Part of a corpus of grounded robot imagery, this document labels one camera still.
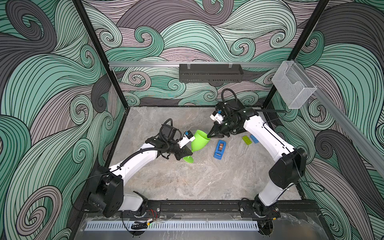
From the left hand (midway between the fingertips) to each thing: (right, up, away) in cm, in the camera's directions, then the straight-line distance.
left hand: (190, 150), depth 79 cm
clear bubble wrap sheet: (+7, -8, +11) cm, 15 cm away
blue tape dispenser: (+19, -3, +13) cm, 23 cm away
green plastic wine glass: (+5, +7, -8) cm, 12 cm away
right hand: (+9, +8, -2) cm, 12 cm away
